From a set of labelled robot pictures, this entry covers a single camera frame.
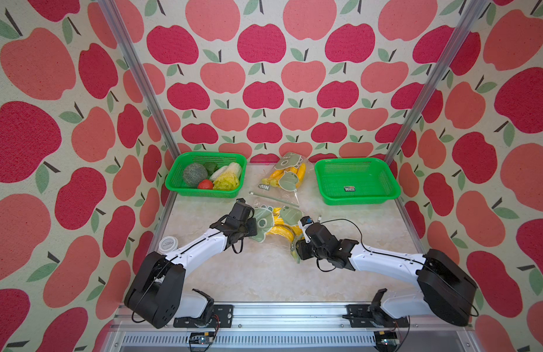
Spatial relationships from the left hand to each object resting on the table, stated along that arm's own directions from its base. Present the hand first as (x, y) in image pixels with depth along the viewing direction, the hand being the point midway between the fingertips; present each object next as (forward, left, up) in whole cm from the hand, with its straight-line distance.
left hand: (255, 228), depth 89 cm
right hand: (-8, -16, -2) cm, 18 cm away
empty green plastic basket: (+32, -57, -6) cm, 65 cm away
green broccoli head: (+28, +30, +4) cm, 41 cm away
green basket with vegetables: (+32, +26, -1) cm, 41 cm away
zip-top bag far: (+24, -13, +3) cm, 27 cm away
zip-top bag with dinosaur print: (+6, -4, +2) cm, 7 cm away
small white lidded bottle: (-7, +34, 0) cm, 35 cm away
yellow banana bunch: (-2, -13, +1) cm, 14 cm away
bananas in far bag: (+28, -7, -1) cm, 29 cm away
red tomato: (+24, +25, -1) cm, 35 cm away
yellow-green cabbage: (+25, +14, +4) cm, 29 cm away
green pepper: (+37, +25, -1) cm, 45 cm away
